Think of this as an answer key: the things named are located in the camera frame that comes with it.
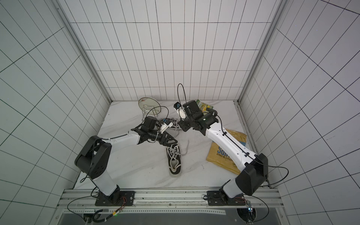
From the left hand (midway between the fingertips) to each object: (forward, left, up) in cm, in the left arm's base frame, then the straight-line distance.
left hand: (172, 142), depth 84 cm
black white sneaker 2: (+20, -1, -7) cm, 21 cm away
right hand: (+7, -3, +13) cm, 15 cm away
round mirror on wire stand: (+26, +18, +4) cm, 32 cm away
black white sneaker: (-10, -2, -5) cm, 11 cm away
